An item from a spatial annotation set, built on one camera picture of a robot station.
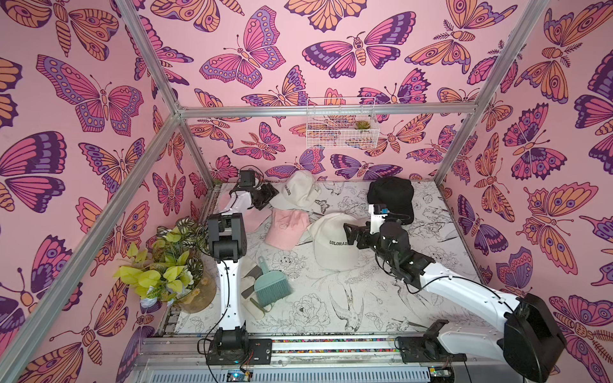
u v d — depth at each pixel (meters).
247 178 0.92
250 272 0.91
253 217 1.05
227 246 0.64
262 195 1.00
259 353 0.73
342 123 0.95
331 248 0.94
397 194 1.03
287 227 0.97
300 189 1.09
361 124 0.92
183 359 0.73
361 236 0.70
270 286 0.86
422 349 0.66
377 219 0.70
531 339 0.39
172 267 0.66
